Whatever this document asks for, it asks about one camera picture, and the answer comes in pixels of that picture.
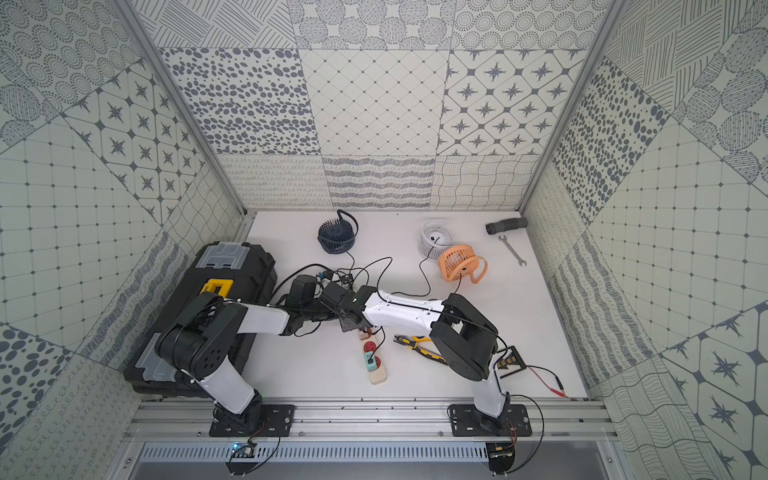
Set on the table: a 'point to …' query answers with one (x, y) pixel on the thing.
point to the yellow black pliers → (412, 343)
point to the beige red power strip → (377, 376)
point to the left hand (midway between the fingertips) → (349, 300)
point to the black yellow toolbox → (235, 271)
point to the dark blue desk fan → (336, 236)
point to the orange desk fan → (459, 261)
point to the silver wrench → (505, 242)
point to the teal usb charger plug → (371, 363)
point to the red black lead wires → (560, 393)
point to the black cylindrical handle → (505, 225)
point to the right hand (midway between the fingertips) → (362, 322)
